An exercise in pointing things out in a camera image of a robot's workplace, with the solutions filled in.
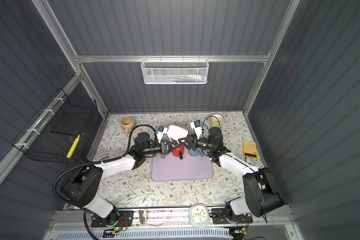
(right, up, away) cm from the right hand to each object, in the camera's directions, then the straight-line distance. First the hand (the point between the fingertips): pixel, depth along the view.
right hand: (182, 141), depth 78 cm
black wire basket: (-64, +3, -6) cm, 65 cm away
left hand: (-2, -2, +1) cm, 3 cm away
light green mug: (+23, +11, +25) cm, 35 cm away
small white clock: (+8, -36, -5) cm, 37 cm away
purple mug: (-13, -11, +16) cm, 23 cm away
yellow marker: (-51, -1, -9) cm, 52 cm away
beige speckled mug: (-39, +10, +27) cm, 49 cm away
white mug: (-4, +5, 0) cm, 6 cm away
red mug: (-4, -8, +13) cm, 16 cm away
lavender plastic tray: (-7, -18, +14) cm, 24 cm away
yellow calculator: (+45, -8, +20) cm, 50 cm away
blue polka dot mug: (+9, -9, +16) cm, 21 cm away
